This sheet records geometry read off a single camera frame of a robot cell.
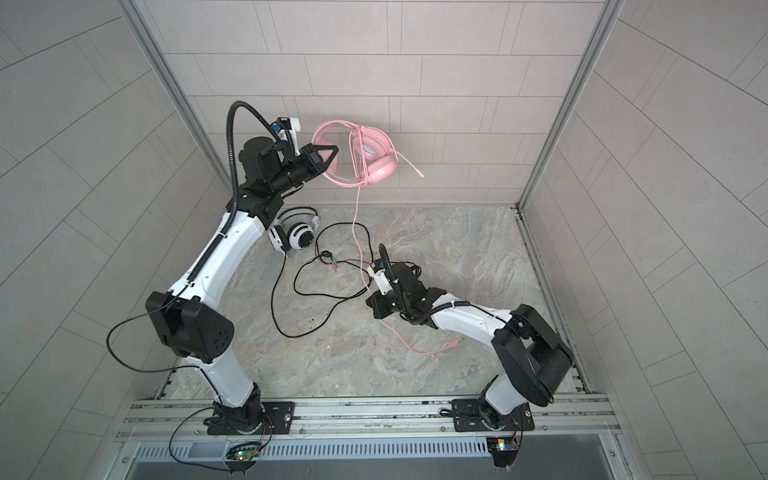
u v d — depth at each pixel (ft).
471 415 2.32
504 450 2.23
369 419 2.37
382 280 2.46
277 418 2.33
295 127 2.11
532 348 1.50
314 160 2.07
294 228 3.19
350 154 2.47
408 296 2.10
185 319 1.42
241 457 2.11
